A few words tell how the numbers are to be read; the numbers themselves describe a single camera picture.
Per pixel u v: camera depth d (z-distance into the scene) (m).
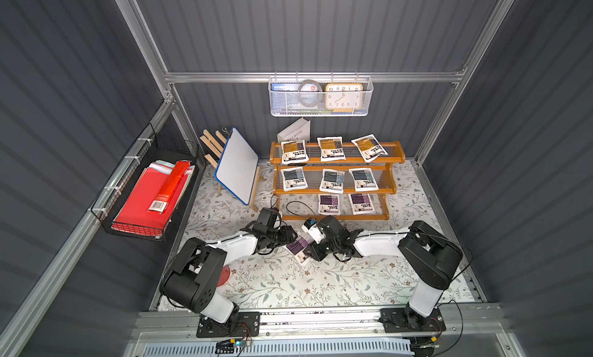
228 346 0.72
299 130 0.99
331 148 0.83
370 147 0.82
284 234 0.82
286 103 0.85
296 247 0.89
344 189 0.89
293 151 0.81
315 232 0.81
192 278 0.45
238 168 1.04
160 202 0.69
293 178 0.91
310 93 0.89
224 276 0.83
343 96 0.88
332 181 0.91
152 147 0.80
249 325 0.75
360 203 1.02
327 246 0.77
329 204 1.01
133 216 0.68
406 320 0.66
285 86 0.88
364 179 0.91
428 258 0.48
